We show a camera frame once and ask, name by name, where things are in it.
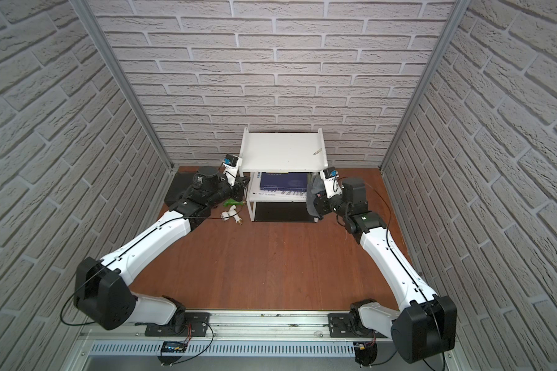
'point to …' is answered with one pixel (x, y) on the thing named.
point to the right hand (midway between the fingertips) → (321, 191)
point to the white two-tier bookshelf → (280, 151)
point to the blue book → (288, 181)
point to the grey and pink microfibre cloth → (316, 185)
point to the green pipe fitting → (230, 202)
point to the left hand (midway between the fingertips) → (241, 171)
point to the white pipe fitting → (231, 212)
